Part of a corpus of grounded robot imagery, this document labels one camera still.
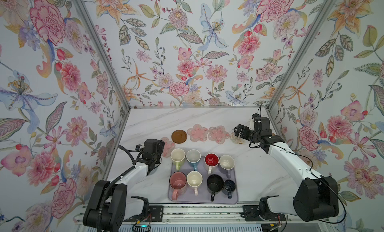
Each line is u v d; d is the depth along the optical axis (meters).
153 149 0.71
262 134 0.65
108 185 0.43
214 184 0.82
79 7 0.71
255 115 0.77
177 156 0.90
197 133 1.06
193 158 0.90
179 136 1.04
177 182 0.82
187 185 0.76
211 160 0.90
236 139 1.01
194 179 0.84
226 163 0.90
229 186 0.81
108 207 0.42
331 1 0.70
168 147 0.98
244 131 0.77
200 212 0.76
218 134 1.05
